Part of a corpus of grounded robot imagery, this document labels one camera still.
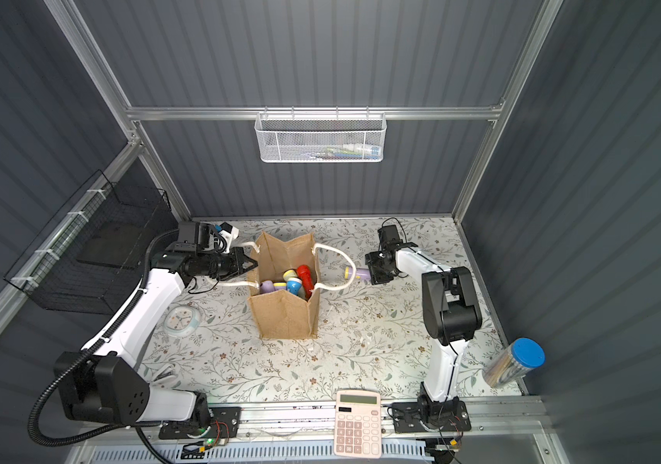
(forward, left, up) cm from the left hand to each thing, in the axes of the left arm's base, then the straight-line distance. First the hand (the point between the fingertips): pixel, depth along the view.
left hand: (259, 265), depth 79 cm
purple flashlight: (-1, 0, -9) cm, 9 cm away
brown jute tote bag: (-10, -6, -11) cm, 16 cm away
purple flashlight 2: (0, -3, -11) cm, 12 cm away
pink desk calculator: (-35, -27, -20) cm, 49 cm away
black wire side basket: (-3, +39, +8) cm, 40 cm away
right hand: (+11, -33, -16) cm, 38 cm away
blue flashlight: (0, -9, -11) cm, 14 cm away
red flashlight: (+4, -12, -13) cm, 18 cm away
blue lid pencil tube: (-25, -63, -3) cm, 68 cm away
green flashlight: (+7, -6, -14) cm, 16 cm away
